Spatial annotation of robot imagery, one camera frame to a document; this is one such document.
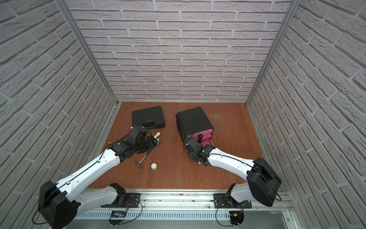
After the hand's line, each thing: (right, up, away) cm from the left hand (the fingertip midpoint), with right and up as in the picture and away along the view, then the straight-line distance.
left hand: (153, 138), depth 81 cm
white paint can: (0, -17, +2) cm, 17 cm away
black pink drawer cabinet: (+25, +9, +6) cm, 27 cm away
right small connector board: (+45, -37, -12) cm, 60 cm away
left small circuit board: (-16, -39, -10) cm, 44 cm away
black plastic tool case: (-9, +15, +25) cm, 30 cm away
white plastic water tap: (-2, 0, +19) cm, 19 cm away
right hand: (+25, -8, +4) cm, 27 cm away
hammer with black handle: (-9, -17, +4) cm, 20 cm away
